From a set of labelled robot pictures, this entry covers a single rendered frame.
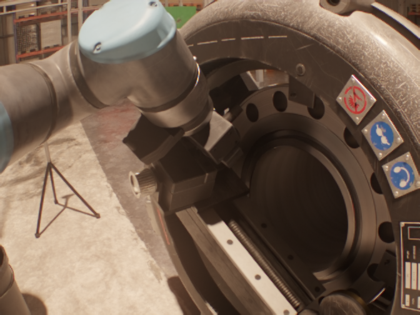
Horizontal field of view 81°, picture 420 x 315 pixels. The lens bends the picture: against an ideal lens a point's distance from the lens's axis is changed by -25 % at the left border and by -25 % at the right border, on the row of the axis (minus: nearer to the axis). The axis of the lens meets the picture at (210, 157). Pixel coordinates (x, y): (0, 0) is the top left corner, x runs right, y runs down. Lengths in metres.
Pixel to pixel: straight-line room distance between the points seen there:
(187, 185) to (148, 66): 0.23
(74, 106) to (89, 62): 0.05
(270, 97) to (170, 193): 0.23
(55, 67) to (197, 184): 0.28
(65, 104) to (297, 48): 0.24
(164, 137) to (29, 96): 0.21
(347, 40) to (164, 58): 0.17
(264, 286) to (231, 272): 0.06
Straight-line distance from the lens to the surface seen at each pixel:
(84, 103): 0.33
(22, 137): 0.26
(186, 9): 7.92
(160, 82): 0.32
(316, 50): 0.31
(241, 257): 0.49
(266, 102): 0.55
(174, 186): 0.46
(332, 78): 0.30
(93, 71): 0.31
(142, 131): 0.42
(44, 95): 0.28
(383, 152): 0.28
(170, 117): 0.37
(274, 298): 0.47
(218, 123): 0.42
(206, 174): 0.48
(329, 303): 0.47
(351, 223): 0.49
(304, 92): 0.47
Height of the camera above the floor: 0.89
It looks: 21 degrees down
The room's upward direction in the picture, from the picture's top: 3 degrees counter-clockwise
